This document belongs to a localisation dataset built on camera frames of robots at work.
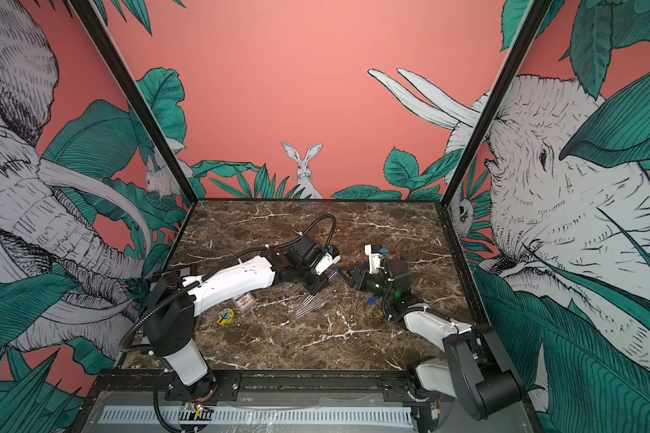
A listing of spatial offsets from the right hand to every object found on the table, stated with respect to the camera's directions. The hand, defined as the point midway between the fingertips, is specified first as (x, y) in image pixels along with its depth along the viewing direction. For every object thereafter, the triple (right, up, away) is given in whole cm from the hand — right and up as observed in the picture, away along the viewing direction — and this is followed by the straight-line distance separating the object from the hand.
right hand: (340, 268), depth 82 cm
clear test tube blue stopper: (-2, -2, +2) cm, 3 cm away
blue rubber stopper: (+11, -13, +9) cm, 19 cm away
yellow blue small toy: (-37, -16, +4) cm, 41 cm away
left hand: (-4, -4, +2) cm, 5 cm away
